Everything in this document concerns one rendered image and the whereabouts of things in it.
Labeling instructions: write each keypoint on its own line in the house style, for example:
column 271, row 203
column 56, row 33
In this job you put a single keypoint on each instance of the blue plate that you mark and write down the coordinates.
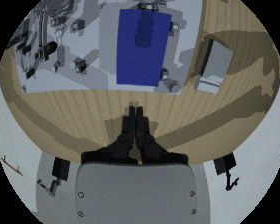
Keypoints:
column 141, row 45

